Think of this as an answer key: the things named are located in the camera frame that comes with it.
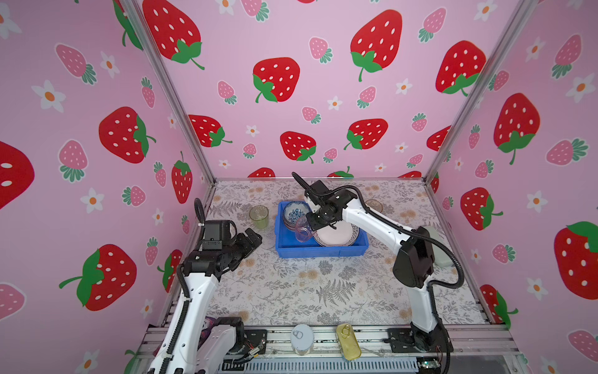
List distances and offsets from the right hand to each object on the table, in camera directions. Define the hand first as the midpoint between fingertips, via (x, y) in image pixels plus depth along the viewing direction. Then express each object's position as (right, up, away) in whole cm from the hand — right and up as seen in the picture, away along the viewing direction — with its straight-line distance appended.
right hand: (310, 222), depth 88 cm
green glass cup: (-24, +2, +19) cm, 31 cm away
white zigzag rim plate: (+15, -6, +8) cm, 17 cm away
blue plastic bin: (-10, -11, +7) cm, 16 cm away
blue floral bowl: (-7, +2, +10) cm, 12 cm away
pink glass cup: (-3, -4, +4) cm, 6 cm away
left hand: (-19, -6, -11) cm, 23 cm away
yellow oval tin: (+12, -36, -18) cm, 42 cm away
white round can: (-3, -34, -18) cm, 39 cm away
